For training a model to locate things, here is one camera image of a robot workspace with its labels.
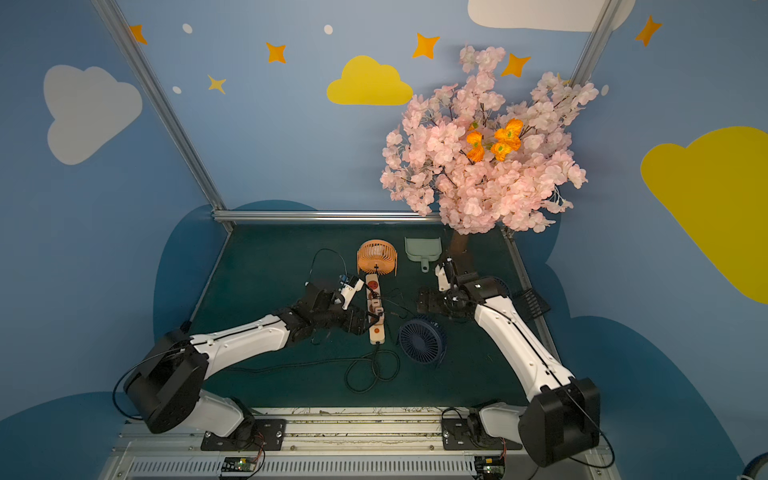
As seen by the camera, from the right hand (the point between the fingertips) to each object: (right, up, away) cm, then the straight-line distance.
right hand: (433, 301), depth 82 cm
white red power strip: (-17, -4, +6) cm, 18 cm away
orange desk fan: (-17, +13, +21) cm, 30 cm away
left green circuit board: (-49, -38, -11) cm, 63 cm away
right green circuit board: (+12, -39, -10) cm, 42 cm away
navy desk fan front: (-3, -10, -1) cm, 11 cm away
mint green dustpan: (+1, +15, +30) cm, 34 cm away
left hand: (-18, -3, +2) cm, 18 cm away
